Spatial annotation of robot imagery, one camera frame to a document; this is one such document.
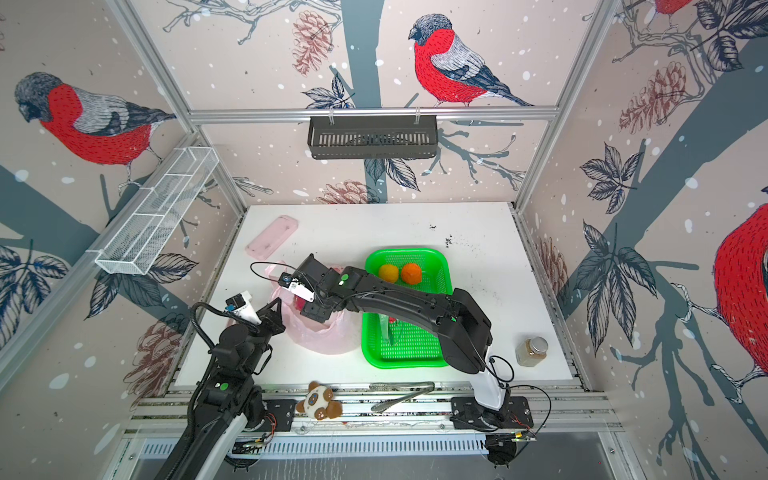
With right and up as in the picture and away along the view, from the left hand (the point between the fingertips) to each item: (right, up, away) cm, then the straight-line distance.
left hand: (278, 300), depth 79 cm
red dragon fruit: (+31, -7, +4) cm, 32 cm away
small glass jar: (+67, -12, -4) cm, 68 cm away
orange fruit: (+37, +5, +14) cm, 40 cm away
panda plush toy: (+12, -25, -6) cm, 28 cm away
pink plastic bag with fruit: (+17, -7, -5) cm, 19 cm away
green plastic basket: (+31, -13, +4) cm, 33 cm away
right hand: (+9, 0, +1) cm, 9 cm away
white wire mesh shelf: (-32, +14, -8) cm, 36 cm away
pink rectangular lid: (-15, +16, +31) cm, 38 cm away
